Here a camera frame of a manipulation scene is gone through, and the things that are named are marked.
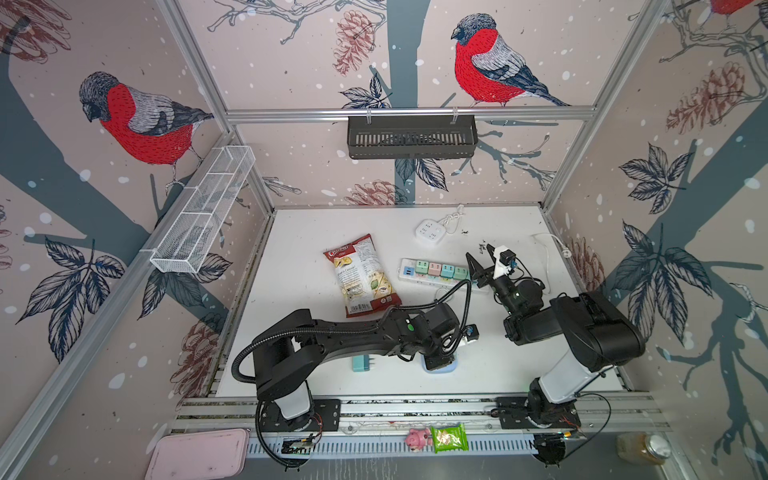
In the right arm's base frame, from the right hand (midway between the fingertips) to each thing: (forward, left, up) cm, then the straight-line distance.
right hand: (477, 253), depth 85 cm
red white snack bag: (-2, +35, -12) cm, 37 cm away
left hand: (-26, +8, -10) cm, 29 cm away
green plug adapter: (0, +4, -10) cm, 11 cm away
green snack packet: (-43, +9, -15) cm, 47 cm away
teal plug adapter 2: (-27, +33, -15) cm, 45 cm away
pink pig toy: (-44, +17, -15) cm, 49 cm away
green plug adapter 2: (+2, +16, -10) cm, 19 cm away
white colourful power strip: (+1, +12, -12) cm, 17 cm away
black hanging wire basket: (+41, +20, +13) cm, 48 cm away
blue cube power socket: (-31, +10, -4) cm, 33 cm away
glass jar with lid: (-43, -31, -10) cm, 54 cm away
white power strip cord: (+18, -39, -22) cm, 48 cm away
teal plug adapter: (+1, +8, -11) cm, 13 cm away
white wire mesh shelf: (-13, +75, +16) cm, 78 cm away
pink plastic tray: (-49, +67, -12) cm, 84 cm away
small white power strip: (+21, +13, -15) cm, 28 cm away
